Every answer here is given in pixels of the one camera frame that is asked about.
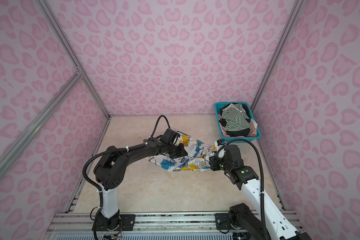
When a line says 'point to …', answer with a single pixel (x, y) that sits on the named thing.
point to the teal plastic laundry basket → (217, 107)
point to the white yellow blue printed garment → (198, 157)
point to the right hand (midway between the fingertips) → (210, 156)
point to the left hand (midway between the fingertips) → (192, 155)
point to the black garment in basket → (236, 133)
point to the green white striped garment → (235, 118)
